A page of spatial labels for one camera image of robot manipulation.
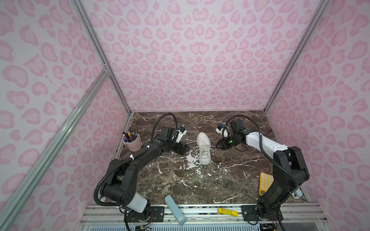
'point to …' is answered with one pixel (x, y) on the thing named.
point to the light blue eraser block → (175, 210)
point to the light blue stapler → (298, 193)
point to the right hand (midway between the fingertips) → (220, 143)
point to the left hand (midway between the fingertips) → (183, 142)
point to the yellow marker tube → (228, 212)
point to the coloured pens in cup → (129, 137)
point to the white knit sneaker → (204, 147)
